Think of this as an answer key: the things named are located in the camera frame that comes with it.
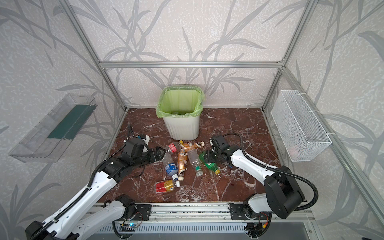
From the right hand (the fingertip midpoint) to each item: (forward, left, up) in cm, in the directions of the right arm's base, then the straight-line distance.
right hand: (208, 153), depth 87 cm
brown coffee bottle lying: (-5, +16, -3) cm, 17 cm away
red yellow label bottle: (-18, +24, -2) cm, 30 cm away
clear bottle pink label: (+4, +22, -2) cm, 23 cm away
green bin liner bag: (+32, +18, +12) cm, 39 cm away
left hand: (-3, +24, +11) cm, 27 cm away
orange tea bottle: (+6, +13, -2) cm, 14 cm away
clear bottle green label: (-4, +7, -3) cm, 9 cm away
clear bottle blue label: (-7, +22, -2) cm, 23 cm away
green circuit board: (-34, +39, -7) cm, 52 cm away
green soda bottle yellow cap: (-7, -1, -3) cm, 8 cm away
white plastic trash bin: (+11, +14, +10) cm, 20 cm away
